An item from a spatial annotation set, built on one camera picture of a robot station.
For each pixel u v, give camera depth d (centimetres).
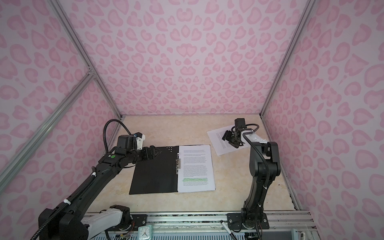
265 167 49
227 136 90
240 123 81
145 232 69
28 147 57
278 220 75
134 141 65
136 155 68
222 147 101
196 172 90
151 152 72
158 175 90
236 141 86
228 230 70
